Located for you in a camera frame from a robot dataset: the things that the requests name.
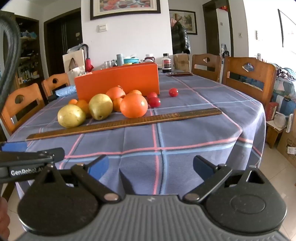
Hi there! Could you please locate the large orange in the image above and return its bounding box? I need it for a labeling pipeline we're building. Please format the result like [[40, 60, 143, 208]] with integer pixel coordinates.
[[120, 94, 148, 118]]

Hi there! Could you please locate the black hanging jacket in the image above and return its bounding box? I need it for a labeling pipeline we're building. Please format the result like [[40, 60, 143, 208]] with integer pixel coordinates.
[[171, 17, 191, 55]]

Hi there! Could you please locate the dark wooden door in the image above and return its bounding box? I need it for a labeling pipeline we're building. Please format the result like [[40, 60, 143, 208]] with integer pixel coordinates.
[[43, 8, 83, 78]]

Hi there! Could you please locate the framed landscape picture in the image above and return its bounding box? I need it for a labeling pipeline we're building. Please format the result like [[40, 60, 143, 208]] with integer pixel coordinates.
[[169, 9, 198, 35]]

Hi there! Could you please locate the wooden dining chair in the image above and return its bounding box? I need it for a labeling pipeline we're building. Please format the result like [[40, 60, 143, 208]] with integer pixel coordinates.
[[42, 73, 71, 100], [191, 53, 223, 83], [0, 83, 46, 137], [221, 56, 277, 114]]

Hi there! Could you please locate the brown cardboard box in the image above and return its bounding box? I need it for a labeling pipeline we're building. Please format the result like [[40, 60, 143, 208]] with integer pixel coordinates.
[[173, 53, 192, 72]]

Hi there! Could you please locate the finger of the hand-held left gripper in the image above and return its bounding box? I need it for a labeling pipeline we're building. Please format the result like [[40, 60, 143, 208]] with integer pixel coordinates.
[[0, 148, 65, 168], [0, 141, 28, 152]]

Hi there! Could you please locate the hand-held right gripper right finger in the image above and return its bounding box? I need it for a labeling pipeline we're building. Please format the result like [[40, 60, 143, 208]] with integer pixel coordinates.
[[183, 155, 273, 204]]

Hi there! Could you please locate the framed food picture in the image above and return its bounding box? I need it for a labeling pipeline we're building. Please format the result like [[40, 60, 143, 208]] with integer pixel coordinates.
[[90, 0, 161, 20]]

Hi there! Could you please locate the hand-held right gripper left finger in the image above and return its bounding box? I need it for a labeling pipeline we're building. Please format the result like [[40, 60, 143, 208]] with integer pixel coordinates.
[[35, 155, 122, 204]]

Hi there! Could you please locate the medium orange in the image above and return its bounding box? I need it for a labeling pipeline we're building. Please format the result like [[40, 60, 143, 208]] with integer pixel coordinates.
[[106, 85, 126, 101]]

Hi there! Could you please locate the dark bottle with white cap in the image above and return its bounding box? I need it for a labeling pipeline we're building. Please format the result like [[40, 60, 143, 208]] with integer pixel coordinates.
[[162, 53, 172, 74]]

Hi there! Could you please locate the blue plaid tablecloth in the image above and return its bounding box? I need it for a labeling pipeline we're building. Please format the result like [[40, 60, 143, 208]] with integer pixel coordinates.
[[7, 69, 266, 197]]

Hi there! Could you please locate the long wooden ruler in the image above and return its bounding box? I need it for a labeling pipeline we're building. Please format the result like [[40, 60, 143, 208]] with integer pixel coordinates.
[[26, 108, 223, 141]]

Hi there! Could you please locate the orange cardboard box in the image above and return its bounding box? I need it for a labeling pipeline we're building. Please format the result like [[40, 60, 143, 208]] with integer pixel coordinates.
[[74, 62, 160, 103]]

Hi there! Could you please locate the printed cardboard carton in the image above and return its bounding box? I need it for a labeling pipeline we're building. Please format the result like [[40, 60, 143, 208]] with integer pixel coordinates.
[[276, 128, 296, 168]]

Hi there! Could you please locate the blue rolled cloth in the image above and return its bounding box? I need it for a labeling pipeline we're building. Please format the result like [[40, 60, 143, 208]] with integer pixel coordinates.
[[55, 85, 77, 97]]

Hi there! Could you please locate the grey braided cable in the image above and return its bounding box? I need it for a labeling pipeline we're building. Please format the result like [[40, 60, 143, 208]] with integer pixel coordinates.
[[0, 10, 22, 112]]

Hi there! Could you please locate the small wooden stool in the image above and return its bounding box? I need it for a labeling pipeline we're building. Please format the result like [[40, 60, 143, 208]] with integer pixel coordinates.
[[265, 120, 285, 149]]

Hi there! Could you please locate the dark wooden door frame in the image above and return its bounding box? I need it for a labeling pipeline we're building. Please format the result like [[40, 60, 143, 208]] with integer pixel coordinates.
[[202, 0, 234, 57]]

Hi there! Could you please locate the red umbrella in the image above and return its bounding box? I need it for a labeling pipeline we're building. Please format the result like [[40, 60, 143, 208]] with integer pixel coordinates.
[[80, 44, 94, 73]]

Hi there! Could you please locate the dark wooden shelf cabinet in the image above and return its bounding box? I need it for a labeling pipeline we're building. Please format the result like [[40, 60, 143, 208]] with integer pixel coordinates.
[[14, 14, 45, 82]]

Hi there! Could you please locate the white paper bag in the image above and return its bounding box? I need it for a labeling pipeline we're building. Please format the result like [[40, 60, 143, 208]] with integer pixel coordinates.
[[62, 49, 86, 79]]

